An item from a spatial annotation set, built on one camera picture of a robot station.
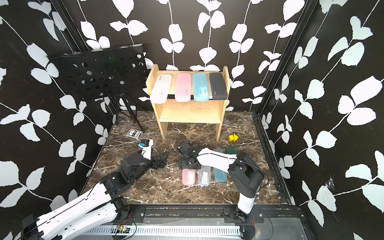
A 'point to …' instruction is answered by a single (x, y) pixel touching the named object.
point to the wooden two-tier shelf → (194, 112)
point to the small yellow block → (234, 137)
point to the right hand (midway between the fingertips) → (184, 164)
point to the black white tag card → (134, 133)
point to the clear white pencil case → (204, 176)
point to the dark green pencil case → (231, 150)
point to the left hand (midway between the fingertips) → (162, 149)
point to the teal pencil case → (220, 175)
